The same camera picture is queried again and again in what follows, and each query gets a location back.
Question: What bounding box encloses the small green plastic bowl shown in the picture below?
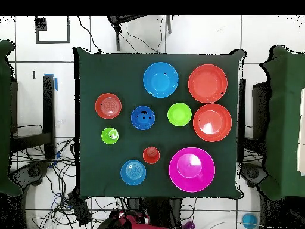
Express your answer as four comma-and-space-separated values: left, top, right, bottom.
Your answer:
167, 102, 193, 128

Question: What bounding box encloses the large blue plastic bowl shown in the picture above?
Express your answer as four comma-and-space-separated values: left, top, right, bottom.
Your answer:
142, 61, 179, 99

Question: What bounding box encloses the orange plastic cup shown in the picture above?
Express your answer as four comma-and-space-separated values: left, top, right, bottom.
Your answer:
142, 146, 161, 165

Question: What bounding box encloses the large pink plastic bowl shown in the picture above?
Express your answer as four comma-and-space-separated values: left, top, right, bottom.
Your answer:
168, 147, 216, 193

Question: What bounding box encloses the small dark blue bowl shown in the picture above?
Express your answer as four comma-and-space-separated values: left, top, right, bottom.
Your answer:
130, 105, 156, 131

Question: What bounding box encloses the small light blue bowl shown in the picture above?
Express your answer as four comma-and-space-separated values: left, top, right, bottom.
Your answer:
120, 159, 147, 186

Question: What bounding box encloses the dark green tablecloth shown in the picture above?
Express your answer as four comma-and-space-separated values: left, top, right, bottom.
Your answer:
72, 46, 247, 200

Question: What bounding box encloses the green-clothed side table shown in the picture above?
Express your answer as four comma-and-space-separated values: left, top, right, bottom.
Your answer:
258, 44, 305, 202
0, 39, 23, 197

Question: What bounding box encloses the green plastic cup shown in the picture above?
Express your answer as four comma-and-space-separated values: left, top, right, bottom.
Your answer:
101, 126, 120, 146

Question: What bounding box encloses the large orange plastic bowl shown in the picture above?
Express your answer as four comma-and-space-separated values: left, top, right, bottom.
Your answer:
188, 63, 229, 104
192, 103, 233, 143

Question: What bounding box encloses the blue bowl on floor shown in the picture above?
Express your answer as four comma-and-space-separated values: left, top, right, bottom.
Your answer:
242, 212, 259, 229

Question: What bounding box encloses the black metal frame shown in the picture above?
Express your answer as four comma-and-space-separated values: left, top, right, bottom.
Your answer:
9, 74, 57, 160

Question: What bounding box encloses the black power strip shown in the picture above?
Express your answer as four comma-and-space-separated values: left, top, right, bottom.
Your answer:
67, 190, 93, 226

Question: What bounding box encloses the small orange plastic bowl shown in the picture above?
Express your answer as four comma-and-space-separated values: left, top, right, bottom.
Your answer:
94, 92, 123, 120

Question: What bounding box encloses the black chair base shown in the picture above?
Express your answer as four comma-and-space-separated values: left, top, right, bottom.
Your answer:
9, 160, 52, 188
240, 163, 269, 188

